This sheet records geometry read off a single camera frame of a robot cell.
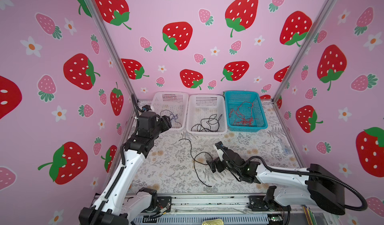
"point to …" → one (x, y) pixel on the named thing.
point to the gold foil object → (213, 222)
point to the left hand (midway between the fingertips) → (165, 118)
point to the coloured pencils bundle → (309, 215)
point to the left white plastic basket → (174, 105)
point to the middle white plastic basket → (206, 114)
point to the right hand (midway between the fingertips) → (211, 157)
